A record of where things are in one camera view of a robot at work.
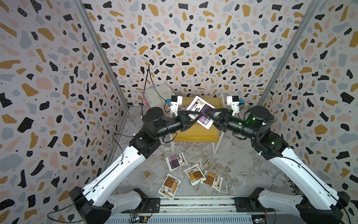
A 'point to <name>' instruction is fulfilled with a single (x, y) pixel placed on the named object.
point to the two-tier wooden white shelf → (198, 133)
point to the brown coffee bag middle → (195, 174)
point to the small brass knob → (147, 174)
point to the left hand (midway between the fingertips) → (202, 115)
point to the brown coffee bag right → (213, 180)
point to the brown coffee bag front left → (169, 187)
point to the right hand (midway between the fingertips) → (206, 115)
